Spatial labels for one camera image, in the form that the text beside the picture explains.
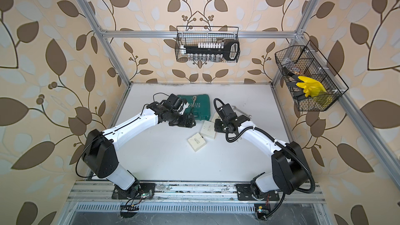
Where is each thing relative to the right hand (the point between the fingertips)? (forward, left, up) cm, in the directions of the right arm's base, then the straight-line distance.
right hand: (217, 126), depth 87 cm
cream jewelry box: (-6, +12, -6) cm, 15 cm away
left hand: (+1, +17, +6) cm, 18 cm away
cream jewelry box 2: (+2, +5, -7) cm, 9 cm away
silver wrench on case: (+23, +14, -2) cm, 27 cm away
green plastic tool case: (+18, +11, -4) cm, 21 cm away
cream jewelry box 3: (+11, 0, -6) cm, 12 cm away
